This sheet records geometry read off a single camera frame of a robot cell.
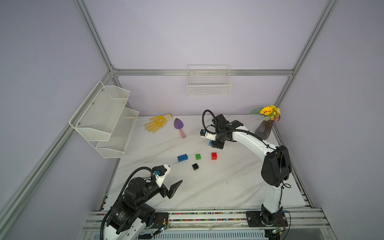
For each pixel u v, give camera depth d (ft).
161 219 2.39
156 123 3.79
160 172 1.82
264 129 3.30
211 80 3.07
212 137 2.63
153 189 1.91
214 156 3.05
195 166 2.98
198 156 3.14
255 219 2.41
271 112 2.89
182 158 3.14
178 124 3.79
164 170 1.85
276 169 1.67
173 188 1.95
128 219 1.58
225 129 2.16
